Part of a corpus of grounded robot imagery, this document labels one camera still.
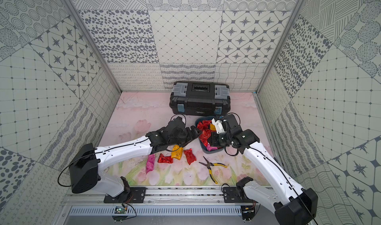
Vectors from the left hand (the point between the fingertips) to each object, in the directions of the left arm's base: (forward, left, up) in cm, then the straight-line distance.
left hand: (200, 132), depth 76 cm
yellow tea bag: (-4, +14, -16) cm, 22 cm away
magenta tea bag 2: (-3, -6, -14) cm, 15 cm away
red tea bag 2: (-7, +6, -16) cm, 19 cm away
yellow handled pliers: (-10, -5, -19) cm, 22 cm away
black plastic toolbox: (+25, +3, -1) cm, 25 cm away
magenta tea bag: (-13, +28, -15) cm, 34 cm away
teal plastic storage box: (+12, -8, -16) cm, 22 cm away
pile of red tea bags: (+13, -3, -15) cm, 20 cm away
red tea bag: (-8, +22, -16) cm, 28 cm away
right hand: (-4, -4, -2) cm, 6 cm away
